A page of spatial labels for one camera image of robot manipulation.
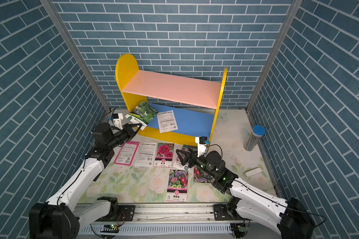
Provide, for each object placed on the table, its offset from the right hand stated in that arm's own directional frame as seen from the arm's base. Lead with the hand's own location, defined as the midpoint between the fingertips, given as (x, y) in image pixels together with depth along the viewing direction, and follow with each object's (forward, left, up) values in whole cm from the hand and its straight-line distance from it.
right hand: (183, 150), depth 71 cm
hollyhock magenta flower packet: (+8, +14, -23) cm, 28 cm away
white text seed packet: (+8, +25, -22) cm, 35 cm away
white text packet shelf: (+24, +13, -8) cm, 29 cm away
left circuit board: (-32, +34, -26) cm, 53 cm away
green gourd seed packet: (+17, +24, +5) cm, 30 cm away
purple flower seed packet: (+4, +4, -23) cm, 23 cm away
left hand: (+10, +20, +5) cm, 23 cm away
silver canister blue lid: (+27, -46, -25) cm, 59 cm away
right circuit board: (-27, -31, -24) cm, 47 cm away
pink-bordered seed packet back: (+7, +38, -22) cm, 44 cm away
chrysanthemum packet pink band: (-10, +3, -23) cm, 26 cm away
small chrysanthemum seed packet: (-3, -10, -24) cm, 26 cm away
